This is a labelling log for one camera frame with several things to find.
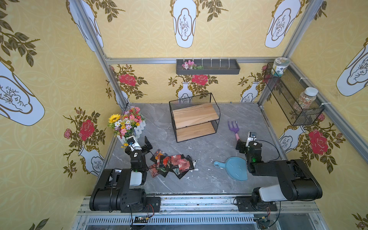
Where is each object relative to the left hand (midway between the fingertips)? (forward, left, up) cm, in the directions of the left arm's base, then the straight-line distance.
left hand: (133, 140), depth 87 cm
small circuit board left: (-38, -8, -13) cm, 41 cm away
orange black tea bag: (-4, -14, -10) cm, 18 cm away
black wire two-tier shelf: (+14, -38, +5) cm, 41 cm away
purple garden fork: (+13, -69, -9) cm, 71 cm away
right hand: (+1, -74, -4) cm, 74 cm away
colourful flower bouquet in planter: (+10, +2, +5) cm, 11 cm away
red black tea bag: (-15, -13, -10) cm, 22 cm away
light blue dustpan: (-15, -63, -10) cm, 65 cm away
